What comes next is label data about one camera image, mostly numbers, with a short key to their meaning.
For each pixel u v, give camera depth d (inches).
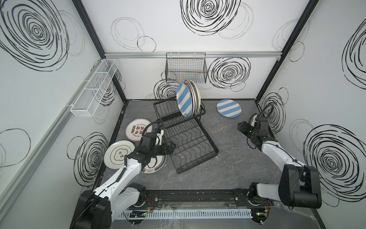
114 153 35.2
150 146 25.7
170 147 29.0
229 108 44.5
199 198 29.7
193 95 28.5
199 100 30.2
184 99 31.8
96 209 15.6
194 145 36.1
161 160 34.1
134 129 40.2
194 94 28.9
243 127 31.5
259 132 26.7
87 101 28.8
